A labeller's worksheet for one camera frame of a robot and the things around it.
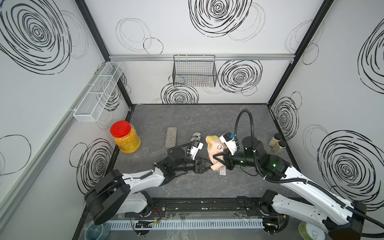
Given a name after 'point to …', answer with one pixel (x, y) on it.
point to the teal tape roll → (97, 232)
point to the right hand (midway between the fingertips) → (215, 157)
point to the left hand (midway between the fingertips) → (212, 166)
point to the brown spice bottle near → (279, 146)
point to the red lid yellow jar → (126, 136)
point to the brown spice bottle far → (276, 138)
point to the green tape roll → (309, 231)
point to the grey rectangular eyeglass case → (171, 137)
